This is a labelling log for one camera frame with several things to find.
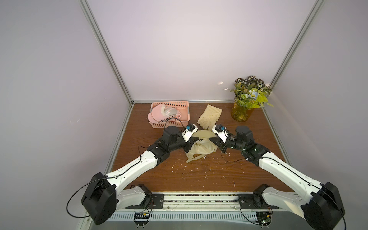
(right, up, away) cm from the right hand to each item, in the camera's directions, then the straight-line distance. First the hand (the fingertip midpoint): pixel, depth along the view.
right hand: (211, 134), depth 75 cm
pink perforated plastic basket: (-17, +16, +39) cm, 45 cm away
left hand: (-7, -1, 0) cm, 7 cm away
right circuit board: (+26, -42, -4) cm, 50 cm away
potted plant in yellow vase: (+28, +24, +17) cm, 41 cm away
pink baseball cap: (-32, +12, +31) cm, 46 cm away
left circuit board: (-37, -43, -3) cm, 57 cm away
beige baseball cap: (-3, -9, +10) cm, 14 cm away
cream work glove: (+4, +8, +35) cm, 36 cm away
